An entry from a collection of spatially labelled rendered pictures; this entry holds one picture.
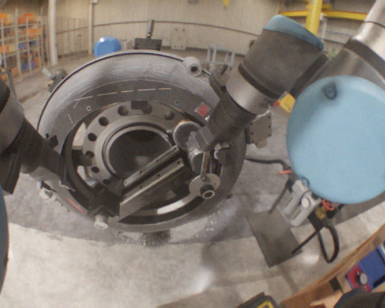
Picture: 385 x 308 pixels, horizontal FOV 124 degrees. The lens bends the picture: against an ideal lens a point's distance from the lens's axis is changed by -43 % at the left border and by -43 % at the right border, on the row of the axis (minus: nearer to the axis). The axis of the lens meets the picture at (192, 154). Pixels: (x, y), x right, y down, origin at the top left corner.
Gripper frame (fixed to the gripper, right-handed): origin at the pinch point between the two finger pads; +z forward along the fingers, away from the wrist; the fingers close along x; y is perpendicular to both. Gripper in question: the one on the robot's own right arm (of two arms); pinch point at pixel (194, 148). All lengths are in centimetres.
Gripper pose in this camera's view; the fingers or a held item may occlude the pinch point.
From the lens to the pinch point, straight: 47.0
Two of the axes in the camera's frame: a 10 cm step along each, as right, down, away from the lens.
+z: -4.0, 5.3, 7.5
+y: 4.2, 8.3, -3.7
